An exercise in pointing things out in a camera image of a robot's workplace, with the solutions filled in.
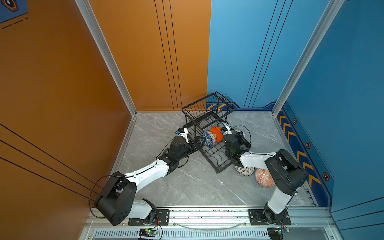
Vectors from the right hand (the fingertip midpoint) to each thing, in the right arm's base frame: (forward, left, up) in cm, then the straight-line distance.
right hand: (242, 132), depth 91 cm
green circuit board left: (-48, +52, -15) cm, 72 cm away
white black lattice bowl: (-19, 0, -13) cm, 23 cm away
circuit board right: (-49, -10, -16) cm, 52 cm away
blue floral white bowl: (+12, +11, -7) cm, 18 cm away
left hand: (-8, +25, +5) cm, 26 cm away
